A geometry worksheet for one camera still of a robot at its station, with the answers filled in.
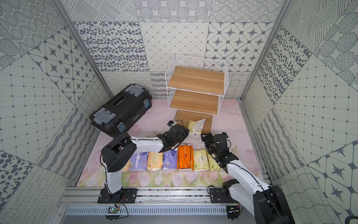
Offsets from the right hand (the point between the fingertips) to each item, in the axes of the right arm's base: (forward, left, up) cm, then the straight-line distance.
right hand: (202, 138), depth 86 cm
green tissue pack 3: (+9, +4, -1) cm, 10 cm away
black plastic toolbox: (+11, +54, +9) cm, 56 cm away
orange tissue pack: (-11, +11, -2) cm, 15 cm away
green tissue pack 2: (-14, -6, -5) cm, 16 cm away
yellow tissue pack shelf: (-13, +29, -4) cm, 32 cm away
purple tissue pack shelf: (-11, +20, -6) cm, 24 cm away
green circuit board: (-36, +48, -10) cm, 61 cm away
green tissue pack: (-12, +1, -5) cm, 13 cm away
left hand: (+7, +6, +2) cm, 10 cm away
